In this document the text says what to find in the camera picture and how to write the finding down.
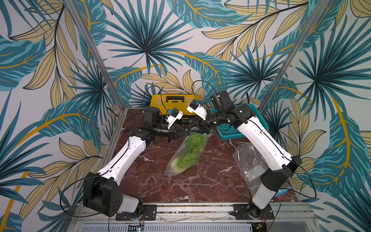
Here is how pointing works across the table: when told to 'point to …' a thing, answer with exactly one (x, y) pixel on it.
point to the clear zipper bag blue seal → (179, 150)
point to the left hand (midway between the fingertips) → (188, 136)
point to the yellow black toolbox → (164, 102)
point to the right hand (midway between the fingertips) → (190, 126)
